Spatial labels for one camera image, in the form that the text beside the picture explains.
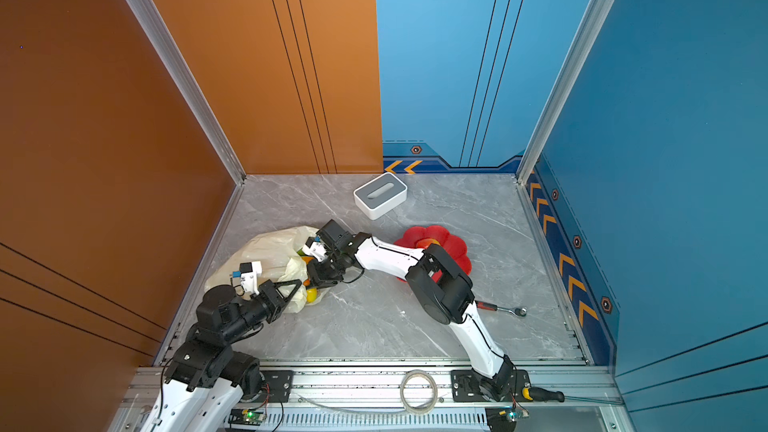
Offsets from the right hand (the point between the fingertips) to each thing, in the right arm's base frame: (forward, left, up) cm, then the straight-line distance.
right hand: (302, 289), depth 82 cm
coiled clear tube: (-26, -29, -8) cm, 40 cm away
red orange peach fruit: (+17, -35, -4) cm, 39 cm away
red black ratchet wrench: (-3, -61, -8) cm, 61 cm away
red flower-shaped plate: (+18, -44, -6) cm, 48 cm away
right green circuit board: (-28, -51, -11) cm, 60 cm away
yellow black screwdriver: (-24, -61, -8) cm, 66 cm away
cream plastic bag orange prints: (+5, +5, +10) cm, 12 cm away
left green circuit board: (-28, +10, -10) cm, 31 cm away
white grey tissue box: (+38, -20, -4) cm, 43 cm away
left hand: (-2, -3, +10) cm, 11 cm away
